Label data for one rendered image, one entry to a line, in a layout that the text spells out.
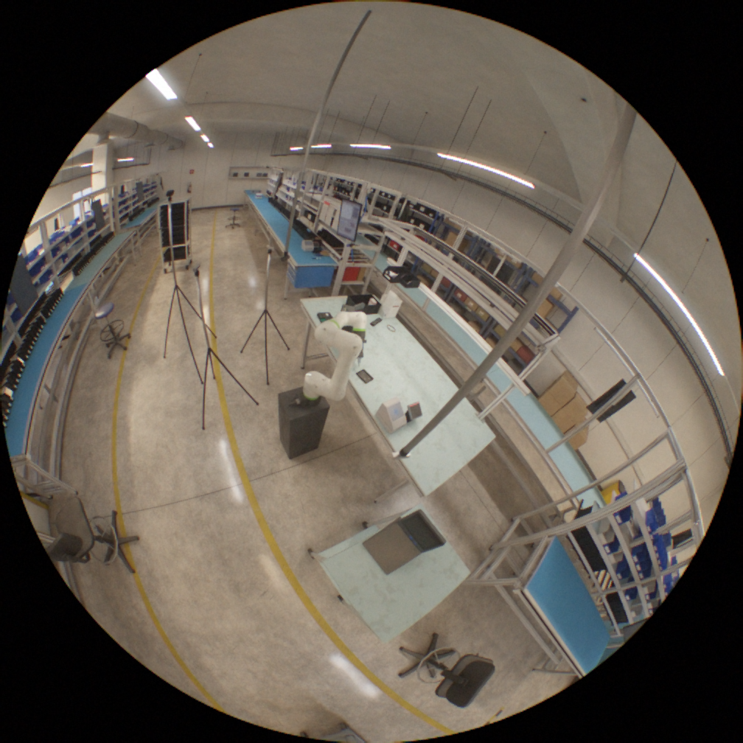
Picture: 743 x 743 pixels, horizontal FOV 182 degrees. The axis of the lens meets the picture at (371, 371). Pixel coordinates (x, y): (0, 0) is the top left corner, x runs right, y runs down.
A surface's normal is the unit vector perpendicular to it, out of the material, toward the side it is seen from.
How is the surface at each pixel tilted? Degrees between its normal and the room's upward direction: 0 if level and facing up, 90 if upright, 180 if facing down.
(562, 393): 90
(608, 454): 90
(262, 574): 0
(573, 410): 90
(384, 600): 0
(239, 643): 0
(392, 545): 24
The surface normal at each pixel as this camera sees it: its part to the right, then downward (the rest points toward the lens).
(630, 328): -0.80, 0.22
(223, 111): 0.51, 0.72
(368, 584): 0.30, -0.65
